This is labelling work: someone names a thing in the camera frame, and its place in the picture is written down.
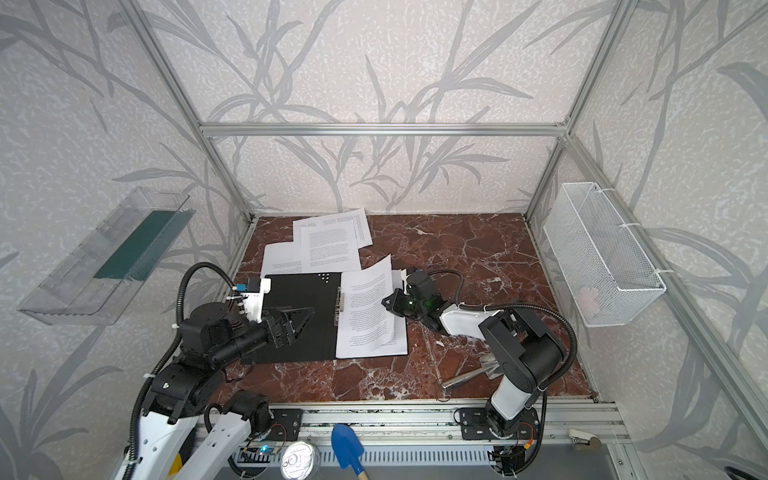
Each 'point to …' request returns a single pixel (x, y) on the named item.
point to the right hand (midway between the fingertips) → (381, 293)
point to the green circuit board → (259, 452)
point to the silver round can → (300, 460)
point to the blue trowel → (347, 447)
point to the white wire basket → (607, 273)
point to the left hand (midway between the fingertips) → (307, 304)
